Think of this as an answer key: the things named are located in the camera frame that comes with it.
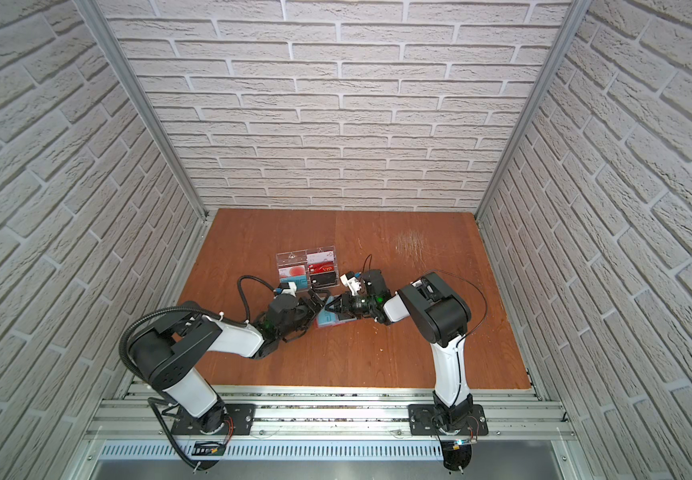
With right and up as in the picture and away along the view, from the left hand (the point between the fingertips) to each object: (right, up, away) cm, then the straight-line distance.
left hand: (329, 297), depth 89 cm
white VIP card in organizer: (-4, +12, +8) cm, 15 cm away
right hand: (-1, -4, +2) cm, 4 cm away
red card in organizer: (-3, +9, +8) cm, 12 cm away
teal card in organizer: (-10, +4, +7) cm, 13 cm away
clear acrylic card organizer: (-12, +12, +8) cm, 19 cm away
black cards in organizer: (-3, +5, +8) cm, 10 cm away
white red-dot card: (-13, +8, +6) cm, 16 cm away
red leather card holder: (0, -6, +1) cm, 6 cm away
